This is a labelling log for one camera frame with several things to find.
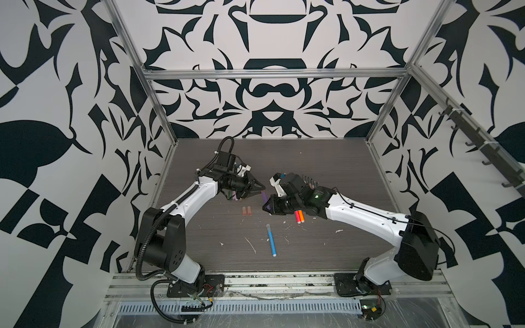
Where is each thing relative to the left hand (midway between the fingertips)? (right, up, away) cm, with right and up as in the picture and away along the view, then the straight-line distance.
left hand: (264, 186), depth 81 cm
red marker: (+15, -14, +8) cm, 22 cm away
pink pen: (+22, 0, +21) cm, 30 cm away
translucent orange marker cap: (-7, -12, +11) cm, 18 cm away
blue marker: (+3, -22, +4) cm, 23 cm away
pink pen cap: (-10, -3, -8) cm, 14 cm away
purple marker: (0, -4, -2) cm, 4 cm away
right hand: (-1, -7, -5) cm, 8 cm away
